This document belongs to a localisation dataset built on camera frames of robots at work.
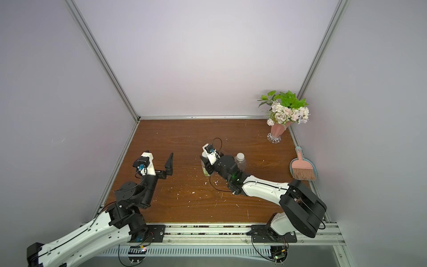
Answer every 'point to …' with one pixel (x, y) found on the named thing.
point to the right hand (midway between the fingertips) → (205, 150)
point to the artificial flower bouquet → (284, 108)
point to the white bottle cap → (240, 156)
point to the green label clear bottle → (205, 171)
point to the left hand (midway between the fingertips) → (161, 153)
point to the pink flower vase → (277, 130)
